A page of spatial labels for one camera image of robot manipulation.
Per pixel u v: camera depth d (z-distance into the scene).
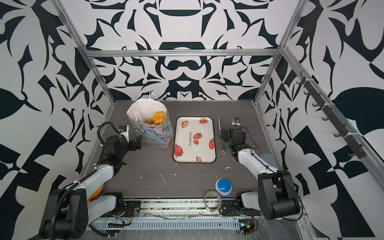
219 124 1.01
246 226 0.71
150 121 0.96
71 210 0.41
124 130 0.75
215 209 0.72
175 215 0.73
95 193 0.52
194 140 0.99
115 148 0.66
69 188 0.43
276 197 0.42
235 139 0.67
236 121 0.77
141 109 0.91
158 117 0.85
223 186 0.80
